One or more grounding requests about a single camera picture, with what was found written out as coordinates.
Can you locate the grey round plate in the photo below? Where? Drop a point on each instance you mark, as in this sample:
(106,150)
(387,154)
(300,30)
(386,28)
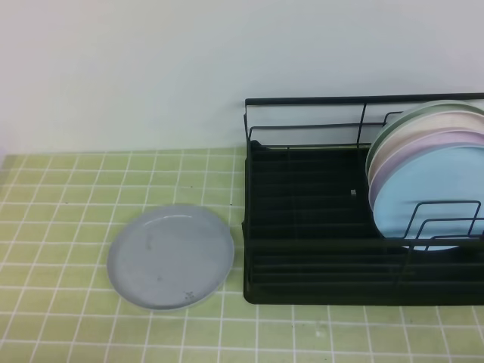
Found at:
(171,257)

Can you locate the lilac plate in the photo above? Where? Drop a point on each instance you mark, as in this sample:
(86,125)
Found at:
(380,171)

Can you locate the pale green plate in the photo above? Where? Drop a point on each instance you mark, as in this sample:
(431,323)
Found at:
(421,109)

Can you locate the cream pink plate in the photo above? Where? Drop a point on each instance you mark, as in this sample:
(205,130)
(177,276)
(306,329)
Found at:
(412,129)

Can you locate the light blue plate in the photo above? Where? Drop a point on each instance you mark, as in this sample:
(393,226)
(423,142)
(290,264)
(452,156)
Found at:
(435,194)

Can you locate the black wire dish rack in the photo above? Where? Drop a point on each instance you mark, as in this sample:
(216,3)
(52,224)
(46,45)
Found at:
(309,231)

